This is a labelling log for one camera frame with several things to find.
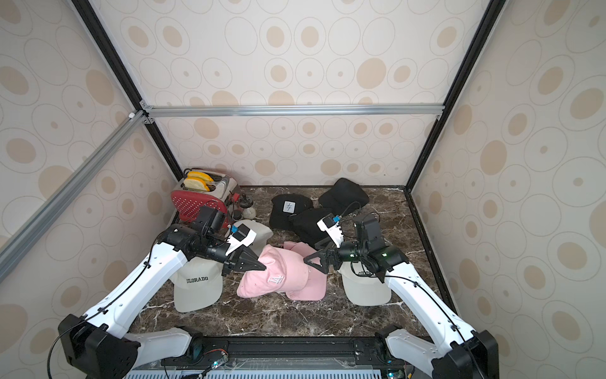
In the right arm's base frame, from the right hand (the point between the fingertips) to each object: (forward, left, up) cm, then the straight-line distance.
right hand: (311, 258), depth 70 cm
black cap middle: (+22, +4, -14) cm, 26 cm away
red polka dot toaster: (+26, +52, -5) cm, 58 cm away
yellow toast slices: (+33, +47, 0) cm, 58 cm away
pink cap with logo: (-6, +7, +2) cm, 9 cm away
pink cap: (-1, -2, -19) cm, 20 cm away
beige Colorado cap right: (0, -19, -23) cm, 30 cm away
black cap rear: (+42, -13, -17) cm, 48 cm away
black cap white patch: (+34, +15, -17) cm, 41 cm away
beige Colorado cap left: (-3, +41, -17) cm, 44 cm away
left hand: (-6, +12, +6) cm, 14 cm away
